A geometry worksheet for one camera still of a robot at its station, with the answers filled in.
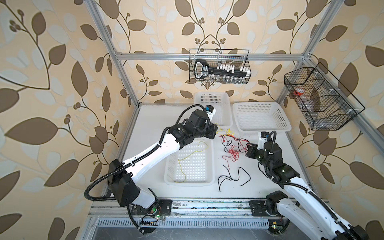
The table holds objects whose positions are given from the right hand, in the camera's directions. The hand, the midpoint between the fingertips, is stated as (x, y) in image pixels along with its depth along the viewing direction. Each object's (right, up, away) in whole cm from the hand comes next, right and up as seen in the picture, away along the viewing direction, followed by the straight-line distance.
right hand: (249, 145), depth 81 cm
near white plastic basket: (-31, -13, +9) cm, 35 cm away
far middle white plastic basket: (-9, +28, +39) cm, 49 cm away
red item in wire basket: (+27, +30, 0) cm, 40 cm away
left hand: (-18, +11, -8) cm, 23 cm away
